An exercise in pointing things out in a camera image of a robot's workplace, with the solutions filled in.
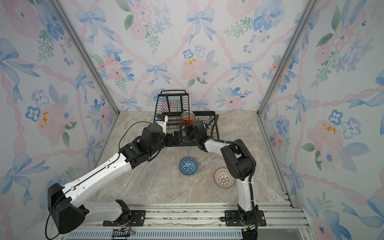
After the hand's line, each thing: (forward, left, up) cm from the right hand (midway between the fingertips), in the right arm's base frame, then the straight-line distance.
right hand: (182, 124), depth 96 cm
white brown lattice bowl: (-30, -25, -12) cm, 41 cm away
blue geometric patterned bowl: (-23, -5, -12) cm, 26 cm away
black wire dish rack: (+23, +7, -4) cm, 25 cm away
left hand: (-17, +2, +15) cm, 23 cm away
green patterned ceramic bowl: (+16, -2, -7) cm, 18 cm away
